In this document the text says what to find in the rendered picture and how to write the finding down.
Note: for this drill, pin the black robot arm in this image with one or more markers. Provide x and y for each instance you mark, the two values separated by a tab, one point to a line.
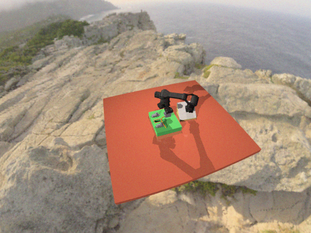
166	95

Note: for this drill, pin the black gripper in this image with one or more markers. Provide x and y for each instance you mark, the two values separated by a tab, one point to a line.
167	108

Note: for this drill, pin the green flat deck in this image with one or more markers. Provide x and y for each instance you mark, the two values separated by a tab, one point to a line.
172	124

